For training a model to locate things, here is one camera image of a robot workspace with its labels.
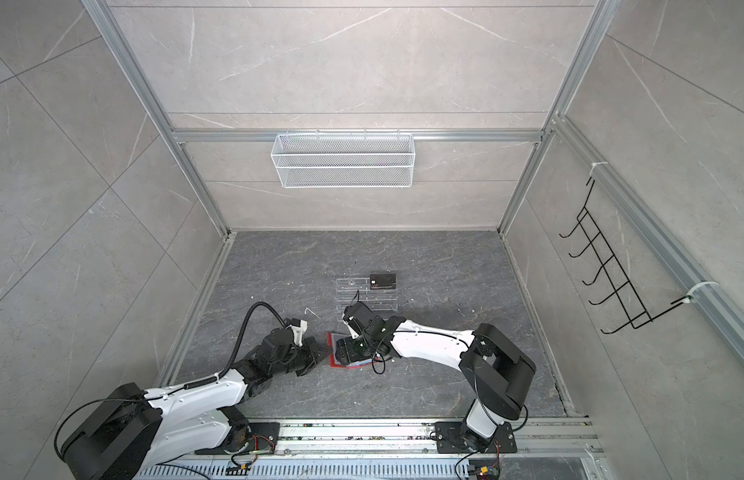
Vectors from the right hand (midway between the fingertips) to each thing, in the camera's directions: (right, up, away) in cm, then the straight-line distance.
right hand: (346, 352), depth 84 cm
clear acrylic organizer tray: (0, +16, +14) cm, 21 cm away
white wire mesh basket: (-3, +60, +16) cm, 63 cm away
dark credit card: (+10, +20, +9) cm, 24 cm away
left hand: (-3, +3, -1) cm, 4 cm away
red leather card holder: (-5, +3, +2) cm, 6 cm away
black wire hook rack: (+64, +19, -19) cm, 69 cm away
